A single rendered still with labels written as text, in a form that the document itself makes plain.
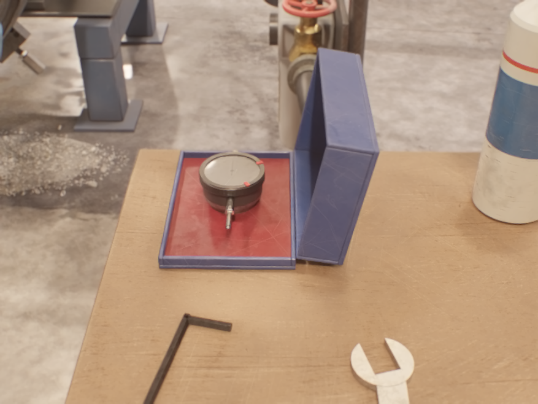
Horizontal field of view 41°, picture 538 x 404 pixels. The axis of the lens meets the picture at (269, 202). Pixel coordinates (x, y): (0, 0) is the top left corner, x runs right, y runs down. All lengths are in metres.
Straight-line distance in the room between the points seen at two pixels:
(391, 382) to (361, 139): 0.17
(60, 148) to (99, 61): 0.21
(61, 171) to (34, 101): 0.34
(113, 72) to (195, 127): 0.22
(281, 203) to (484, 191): 0.18
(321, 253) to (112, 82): 1.16
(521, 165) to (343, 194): 0.16
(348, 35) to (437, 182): 0.31
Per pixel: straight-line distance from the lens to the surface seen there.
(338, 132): 0.52
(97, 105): 1.70
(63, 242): 1.39
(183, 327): 0.53
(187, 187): 0.66
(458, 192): 0.68
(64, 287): 1.30
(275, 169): 0.68
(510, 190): 0.63
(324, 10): 0.96
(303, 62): 0.93
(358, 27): 0.94
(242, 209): 0.62
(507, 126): 0.61
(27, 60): 1.45
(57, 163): 1.60
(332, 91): 0.58
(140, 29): 2.13
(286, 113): 1.12
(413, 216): 0.65
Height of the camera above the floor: 0.86
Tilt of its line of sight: 37 degrees down
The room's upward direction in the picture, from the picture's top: straight up
